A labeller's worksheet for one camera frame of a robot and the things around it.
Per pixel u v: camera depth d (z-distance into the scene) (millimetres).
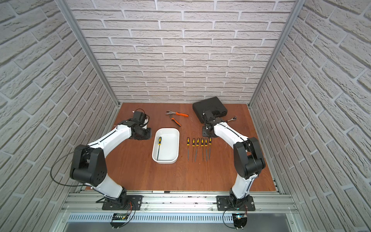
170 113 1132
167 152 905
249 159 478
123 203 660
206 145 947
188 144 952
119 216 725
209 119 739
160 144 947
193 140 972
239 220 704
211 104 1141
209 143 964
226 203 739
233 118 1098
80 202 759
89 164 452
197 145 947
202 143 972
